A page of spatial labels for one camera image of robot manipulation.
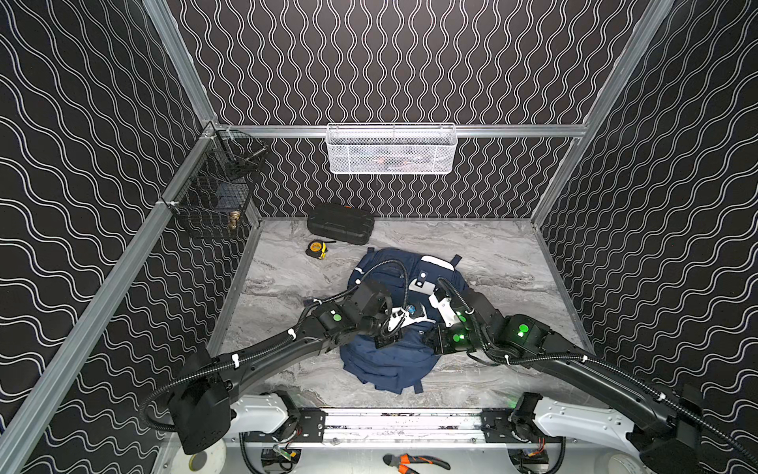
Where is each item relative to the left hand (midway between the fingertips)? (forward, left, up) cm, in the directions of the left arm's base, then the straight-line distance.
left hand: (407, 319), depth 75 cm
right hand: (-5, -3, 0) cm, 6 cm away
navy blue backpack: (+17, -1, -6) cm, 18 cm away
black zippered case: (+46, +24, -14) cm, 54 cm away
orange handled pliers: (-29, 0, -16) cm, 33 cm away
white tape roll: (-31, +45, -17) cm, 58 cm away
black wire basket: (+35, +64, +5) cm, 73 cm away
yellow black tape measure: (+32, +32, -14) cm, 47 cm away
